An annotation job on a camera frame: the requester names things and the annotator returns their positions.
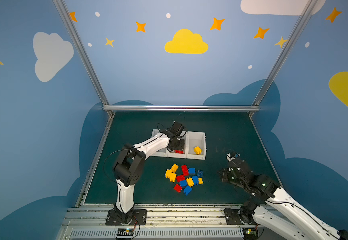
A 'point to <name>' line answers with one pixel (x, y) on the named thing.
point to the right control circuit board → (250, 233)
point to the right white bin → (193, 139)
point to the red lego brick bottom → (178, 188)
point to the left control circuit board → (125, 232)
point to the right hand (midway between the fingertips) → (220, 170)
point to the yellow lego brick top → (197, 150)
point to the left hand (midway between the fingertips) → (180, 145)
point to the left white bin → (162, 152)
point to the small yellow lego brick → (200, 181)
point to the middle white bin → (171, 154)
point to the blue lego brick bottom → (187, 190)
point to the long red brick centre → (185, 170)
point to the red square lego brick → (180, 178)
